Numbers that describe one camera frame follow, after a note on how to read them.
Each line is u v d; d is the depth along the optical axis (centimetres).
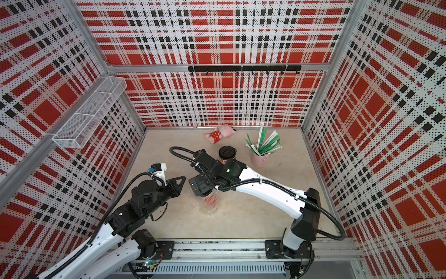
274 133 91
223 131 111
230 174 46
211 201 75
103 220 50
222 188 45
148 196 52
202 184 61
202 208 86
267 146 95
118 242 49
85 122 73
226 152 86
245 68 89
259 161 94
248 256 74
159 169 64
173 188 62
